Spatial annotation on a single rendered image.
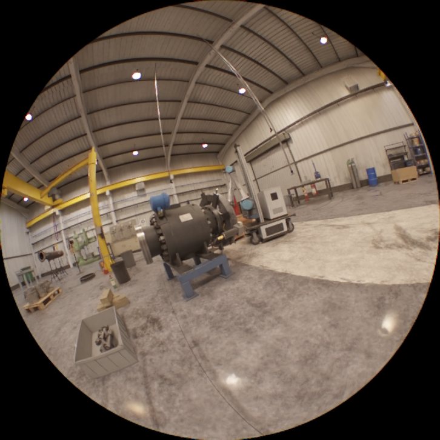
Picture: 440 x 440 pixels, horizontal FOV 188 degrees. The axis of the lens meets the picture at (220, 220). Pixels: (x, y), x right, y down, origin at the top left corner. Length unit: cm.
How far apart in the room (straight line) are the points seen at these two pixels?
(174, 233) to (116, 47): 800
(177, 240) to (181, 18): 783
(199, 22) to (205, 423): 847
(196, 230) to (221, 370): 120
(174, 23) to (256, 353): 830
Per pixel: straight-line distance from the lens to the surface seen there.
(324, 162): 937
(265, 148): 1097
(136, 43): 794
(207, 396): 75
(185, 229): 134
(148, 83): 898
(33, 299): 392
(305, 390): 70
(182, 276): 125
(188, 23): 771
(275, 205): 231
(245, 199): 197
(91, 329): 160
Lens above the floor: 69
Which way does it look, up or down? 3 degrees down
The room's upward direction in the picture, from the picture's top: 16 degrees counter-clockwise
